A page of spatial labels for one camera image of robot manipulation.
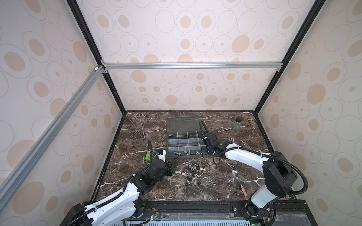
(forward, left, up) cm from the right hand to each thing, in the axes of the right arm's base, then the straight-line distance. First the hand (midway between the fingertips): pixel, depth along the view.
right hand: (205, 150), depth 90 cm
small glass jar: (+21, -25, +1) cm, 33 cm away
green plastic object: (-3, +38, -3) cm, 38 cm away
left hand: (-11, +17, +5) cm, 20 cm away
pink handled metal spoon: (-14, -17, -5) cm, 23 cm away
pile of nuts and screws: (-14, +6, -5) cm, 17 cm away
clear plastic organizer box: (+14, +13, -3) cm, 20 cm away
